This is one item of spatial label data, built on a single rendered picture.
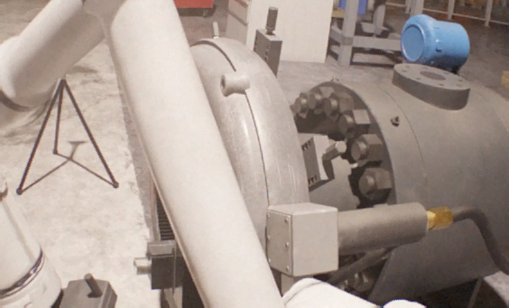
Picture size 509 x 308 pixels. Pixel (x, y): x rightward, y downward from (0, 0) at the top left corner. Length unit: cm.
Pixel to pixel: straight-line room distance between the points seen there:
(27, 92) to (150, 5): 52
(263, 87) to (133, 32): 50
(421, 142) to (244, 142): 45
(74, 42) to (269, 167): 39
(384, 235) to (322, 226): 13
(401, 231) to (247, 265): 45
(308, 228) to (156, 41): 42
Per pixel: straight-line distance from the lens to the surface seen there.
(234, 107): 108
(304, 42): 527
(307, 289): 81
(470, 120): 149
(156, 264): 140
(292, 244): 93
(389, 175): 128
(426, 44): 172
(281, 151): 104
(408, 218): 106
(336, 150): 99
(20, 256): 54
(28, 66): 107
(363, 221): 101
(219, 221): 64
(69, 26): 95
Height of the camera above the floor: 126
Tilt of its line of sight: 21 degrees down
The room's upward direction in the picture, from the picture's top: 7 degrees clockwise
